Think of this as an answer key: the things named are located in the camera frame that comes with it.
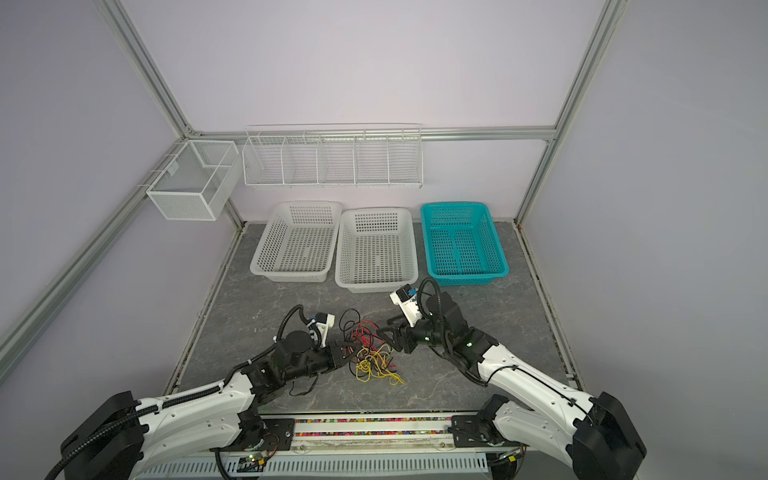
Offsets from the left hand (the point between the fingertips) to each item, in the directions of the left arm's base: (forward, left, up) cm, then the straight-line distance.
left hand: (361, 353), depth 77 cm
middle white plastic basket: (+43, -4, -10) cm, 44 cm away
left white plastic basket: (+49, +25, -11) cm, 56 cm away
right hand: (+4, -6, +6) cm, 9 cm away
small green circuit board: (-21, +28, -12) cm, 37 cm away
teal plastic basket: (+45, -38, -12) cm, 60 cm away
